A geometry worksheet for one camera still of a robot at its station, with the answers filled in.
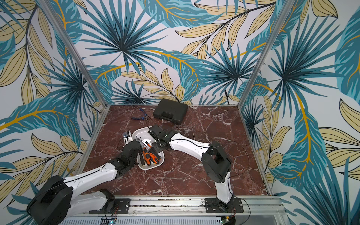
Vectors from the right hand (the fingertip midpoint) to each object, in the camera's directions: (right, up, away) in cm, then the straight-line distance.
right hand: (158, 144), depth 87 cm
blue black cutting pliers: (-16, +17, +23) cm, 32 cm away
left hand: (-13, +2, -1) cm, 14 cm away
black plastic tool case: (+7, +23, +23) cm, 33 cm away
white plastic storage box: (-10, +7, +1) cm, 12 cm away
